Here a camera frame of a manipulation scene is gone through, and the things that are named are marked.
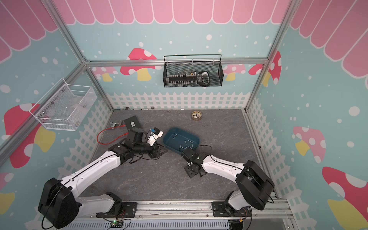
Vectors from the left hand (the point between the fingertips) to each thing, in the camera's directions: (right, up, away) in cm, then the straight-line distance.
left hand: (164, 150), depth 79 cm
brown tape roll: (+20, +21, +37) cm, 47 cm away
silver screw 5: (+10, -1, +18) cm, 21 cm away
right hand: (+16, -13, +7) cm, 22 cm away
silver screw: (+3, +6, +24) cm, 25 cm away
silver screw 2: (+15, +2, +21) cm, 26 cm away
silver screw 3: (+11, +2, +21) cm, 24 cm away
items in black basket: (+22, +43, +11) cm, 50 cm away
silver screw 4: (+8, -1, +18) cm, 20 cm away
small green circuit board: (-23, -36, -6) cm, 44 cm away
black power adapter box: (-30, +16, +30) cm, 46 cm away
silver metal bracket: (-44, +14, +30) cm, 55 cm away
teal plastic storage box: (+5, +3, +21) cm, 22 cm away
